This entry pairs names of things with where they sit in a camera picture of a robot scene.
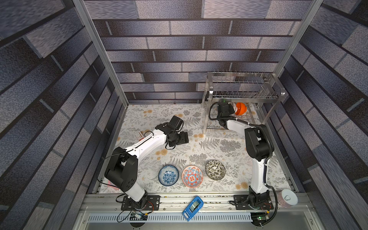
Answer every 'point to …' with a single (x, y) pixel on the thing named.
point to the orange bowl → (242, 108)
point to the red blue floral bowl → (192, 176)
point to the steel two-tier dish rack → (229, 94)
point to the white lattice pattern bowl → (234, 105)
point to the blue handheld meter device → (193, 206)
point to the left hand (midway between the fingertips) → (185, 140)
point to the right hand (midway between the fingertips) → (230, 105)
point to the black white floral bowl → (215, 170)
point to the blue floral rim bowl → (168, 175)
